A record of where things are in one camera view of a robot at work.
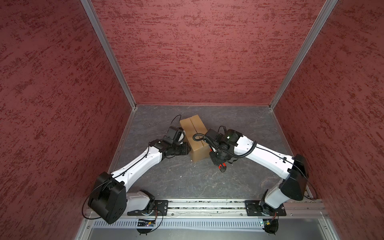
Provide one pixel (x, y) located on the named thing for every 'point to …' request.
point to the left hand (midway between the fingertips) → (188, 152)
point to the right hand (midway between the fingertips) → (217, 164)
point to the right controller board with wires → (271, 226)
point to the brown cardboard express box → (198, 150)
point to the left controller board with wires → (145, 222)
